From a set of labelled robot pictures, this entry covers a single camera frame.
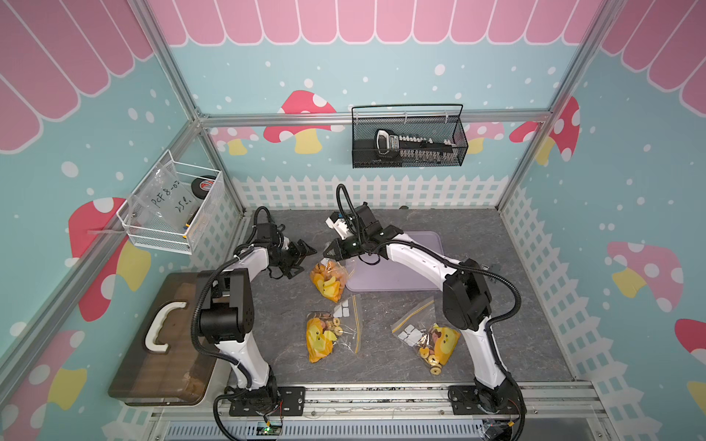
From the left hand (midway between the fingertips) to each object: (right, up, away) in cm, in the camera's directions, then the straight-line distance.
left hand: (311, 261), depth 95 cm
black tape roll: (-30, +23, -14) cm, 41 cm away
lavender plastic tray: (+25, -5, -4) cm, 26 cm away
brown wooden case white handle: (-31, -23, -29) cm, 48 cm away
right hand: (+6, +3, -9) cm, 11 cm away
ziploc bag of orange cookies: (+7, -5, -7) cm, 11 cm away
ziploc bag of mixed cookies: (+10, -21, -10) cm, 25 cm away
